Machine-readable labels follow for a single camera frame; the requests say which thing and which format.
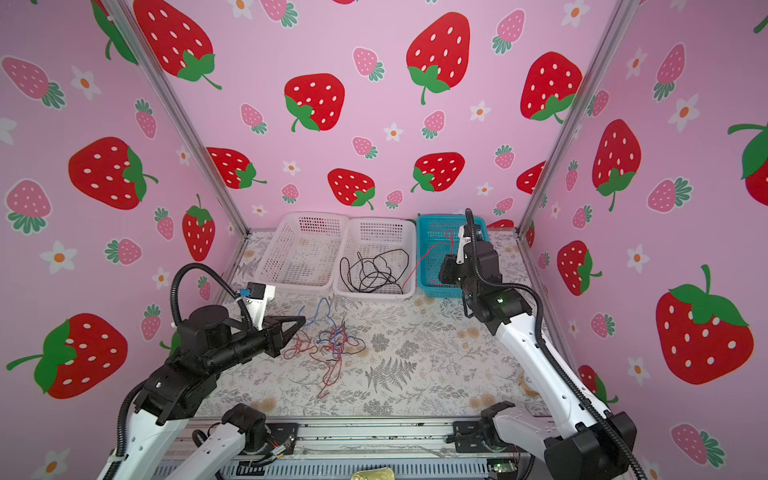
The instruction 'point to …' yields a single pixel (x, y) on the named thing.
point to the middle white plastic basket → (370, 235)
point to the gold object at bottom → (374, 474)
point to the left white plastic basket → (304, 252)
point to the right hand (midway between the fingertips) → (446, 254)
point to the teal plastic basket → (437, 236)
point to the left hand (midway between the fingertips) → (304, 319)
